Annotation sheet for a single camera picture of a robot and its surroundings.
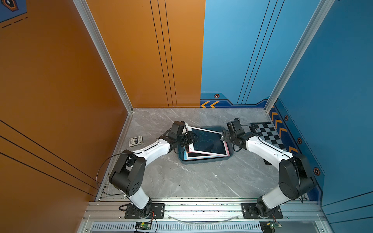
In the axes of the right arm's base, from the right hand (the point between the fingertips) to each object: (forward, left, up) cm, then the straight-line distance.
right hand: (228, 135), depth 92 cm
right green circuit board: (-46, -15, -12) cm, 50 cm away
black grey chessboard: (+8, -30, -7) cm, 32 cm away
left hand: (-3, +19, +3) cm, 20 cm away
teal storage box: (-7, +31, -6) cm, 32 cm away
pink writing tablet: (-4, +13, -2) cm, 14 cm away
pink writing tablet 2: (-11, +25, -7) cm, 28 cm away
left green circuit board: (-46, +46, -11) cm, 67 cm away
